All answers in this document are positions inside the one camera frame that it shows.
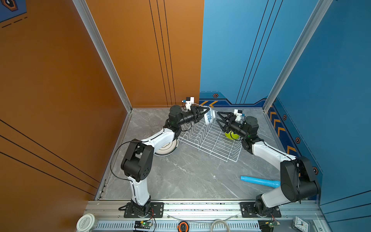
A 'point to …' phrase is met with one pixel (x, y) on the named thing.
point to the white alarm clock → (301, 225)
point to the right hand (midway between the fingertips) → (215, 117)
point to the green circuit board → (142, 224)
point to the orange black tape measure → (181, 222)
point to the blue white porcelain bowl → (209, 116)
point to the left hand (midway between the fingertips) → (210, 109)
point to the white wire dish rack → (206, 134)
